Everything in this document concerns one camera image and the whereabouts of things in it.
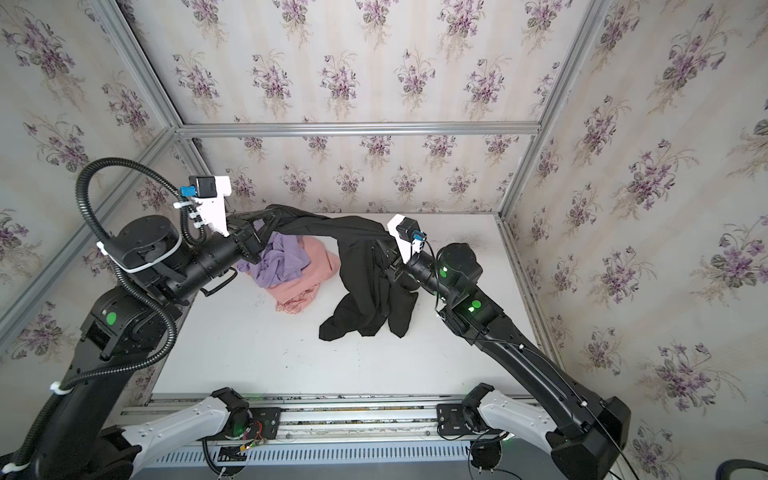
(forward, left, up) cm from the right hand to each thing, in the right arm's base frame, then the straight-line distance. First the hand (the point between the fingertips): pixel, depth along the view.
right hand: (372, 229), depth 59 cm
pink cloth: (+8, +26, -38) cm, 47 cm away
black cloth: (-3, 0, -21) cm, 21 cm away
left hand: (-2, +16, +9) cm, 19 cm away
